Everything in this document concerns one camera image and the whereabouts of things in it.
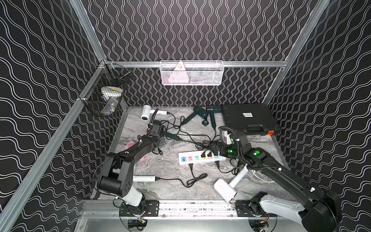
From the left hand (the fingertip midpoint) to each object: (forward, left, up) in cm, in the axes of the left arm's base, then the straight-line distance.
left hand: (158, 138), depth 93 cm
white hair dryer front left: (-24, +5, -6) cm, 25 cm away
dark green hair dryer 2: (+31, -36, -2) cm, 48 cm away
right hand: (-9, -35, +8) cm, 37 cm away
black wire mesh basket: (+11, +29, +25) cm, 40 cm away
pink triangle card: (+29, -11, +28) cm, 42 cm away
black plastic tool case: (+23, -64, -1) cm, 68 cm away
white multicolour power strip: (-9, -21, -5) cm, 23 cm away
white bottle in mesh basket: (+6, +26, +20) cm, 33 cm away
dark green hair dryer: (+28, -27, -3) cm, 40 cm away
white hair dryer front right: (-27, -42, -3) cm, 50 cm away
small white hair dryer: (+24, +14, -1) cm, 28 cm away
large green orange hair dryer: (+7, -7, -6) cm, 11 cm away
